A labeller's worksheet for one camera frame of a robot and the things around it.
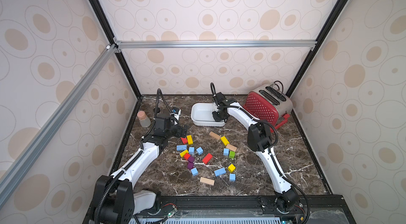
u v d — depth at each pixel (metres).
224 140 0.96
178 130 0.76
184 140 0.95
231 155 0.89
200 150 0.90
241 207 0.75
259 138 0.66
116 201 0.40
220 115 0.93
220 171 0.84
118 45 0.90
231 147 0.90
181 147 0.92
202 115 1.07
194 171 0.82
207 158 0.88
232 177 0.81
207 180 0.81
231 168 0.83
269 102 0.91
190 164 0.86
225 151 0.90
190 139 0.95
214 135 0.97
